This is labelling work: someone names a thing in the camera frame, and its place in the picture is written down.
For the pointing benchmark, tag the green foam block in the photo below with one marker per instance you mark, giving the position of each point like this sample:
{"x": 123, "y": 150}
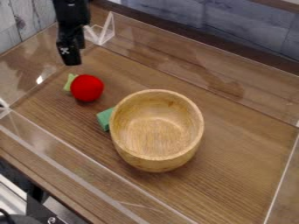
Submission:
{"x": 103, "y": 118}

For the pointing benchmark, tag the black equipment under table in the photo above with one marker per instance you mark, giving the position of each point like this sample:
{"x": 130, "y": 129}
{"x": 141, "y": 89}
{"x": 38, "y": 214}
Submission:
{"x": 19, "y": 209}

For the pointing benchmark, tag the clear acrylic tray walls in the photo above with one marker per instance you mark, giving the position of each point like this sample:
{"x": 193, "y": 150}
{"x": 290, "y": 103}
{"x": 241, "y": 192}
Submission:
{"x": 242, "y": 179}

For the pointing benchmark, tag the red plush strawberry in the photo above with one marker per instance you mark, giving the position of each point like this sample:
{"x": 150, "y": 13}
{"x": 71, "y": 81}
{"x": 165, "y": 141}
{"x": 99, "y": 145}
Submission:
{"x": 85, "y": 86}

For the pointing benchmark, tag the light wooden bowl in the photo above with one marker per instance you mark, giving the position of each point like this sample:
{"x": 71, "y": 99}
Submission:
{"x": 157, "y": 127}

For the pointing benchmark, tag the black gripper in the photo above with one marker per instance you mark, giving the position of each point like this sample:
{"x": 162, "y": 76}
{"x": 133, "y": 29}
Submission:
{"x": 73, "y": 14}

